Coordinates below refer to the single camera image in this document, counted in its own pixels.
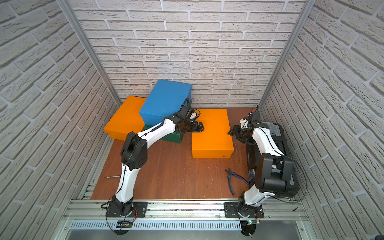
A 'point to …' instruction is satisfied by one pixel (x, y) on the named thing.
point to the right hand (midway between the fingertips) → (234, 134)
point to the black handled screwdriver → (111, 176)
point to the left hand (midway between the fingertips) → (202, 127)
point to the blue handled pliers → (230, 174)
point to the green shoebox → (175, 136)
